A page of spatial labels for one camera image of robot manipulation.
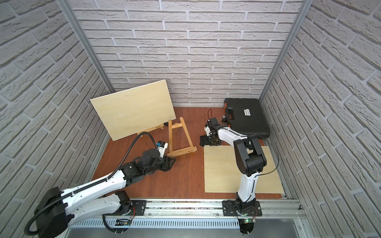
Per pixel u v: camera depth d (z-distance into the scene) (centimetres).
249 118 103
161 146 70
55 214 39
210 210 75
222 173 85
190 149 90
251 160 51
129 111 90
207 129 92
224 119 110
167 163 70
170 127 81
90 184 47
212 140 83
